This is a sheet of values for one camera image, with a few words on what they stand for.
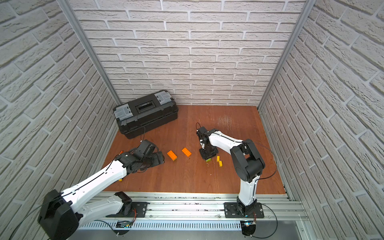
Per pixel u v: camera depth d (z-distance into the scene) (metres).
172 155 0.90
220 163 0.88
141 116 0.93
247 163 0.49
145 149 0.62
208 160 0.87
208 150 0.78
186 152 0.95
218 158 0.90
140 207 0.74
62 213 0.38
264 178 0.54
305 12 0.71
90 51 0.86
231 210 0.74
